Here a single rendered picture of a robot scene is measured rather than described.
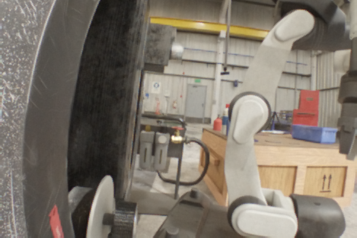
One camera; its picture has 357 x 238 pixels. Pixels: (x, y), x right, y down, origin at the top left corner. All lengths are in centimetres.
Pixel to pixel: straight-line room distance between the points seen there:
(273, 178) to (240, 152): 70
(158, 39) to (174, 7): 1232
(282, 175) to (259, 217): 69
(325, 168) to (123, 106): 142
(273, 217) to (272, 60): 50
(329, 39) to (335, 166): 104
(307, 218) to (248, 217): 19
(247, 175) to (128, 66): 52
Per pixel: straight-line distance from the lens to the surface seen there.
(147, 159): 122
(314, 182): 154
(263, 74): 69
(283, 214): 72
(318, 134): 166
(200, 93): 1110
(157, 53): 43
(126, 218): 27
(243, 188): 71
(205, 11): 1271
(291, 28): 72
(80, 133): 36
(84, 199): 31
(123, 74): 35
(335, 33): 80
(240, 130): 62
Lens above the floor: 62
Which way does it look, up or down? 3 degrees up
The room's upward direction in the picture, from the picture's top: 6 degrees clockwise
